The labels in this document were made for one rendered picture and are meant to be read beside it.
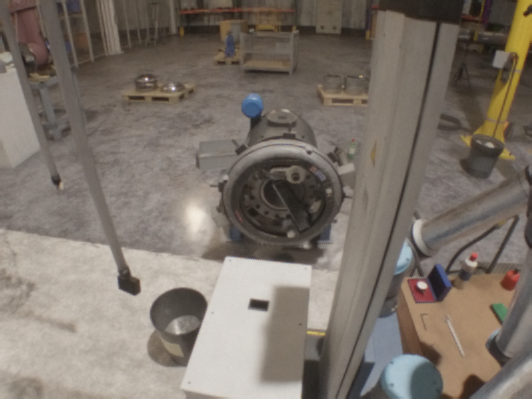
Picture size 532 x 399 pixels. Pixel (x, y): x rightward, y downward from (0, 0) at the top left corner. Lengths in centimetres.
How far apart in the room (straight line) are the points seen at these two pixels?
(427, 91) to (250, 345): 85
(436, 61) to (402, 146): 13
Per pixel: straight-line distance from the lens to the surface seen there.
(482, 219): 114
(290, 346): 107
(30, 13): 564
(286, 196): 198
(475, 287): 201
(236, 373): 103
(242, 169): 192
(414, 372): 92
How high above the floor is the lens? 176
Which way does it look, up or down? 34 degrees down
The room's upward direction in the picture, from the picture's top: straight up
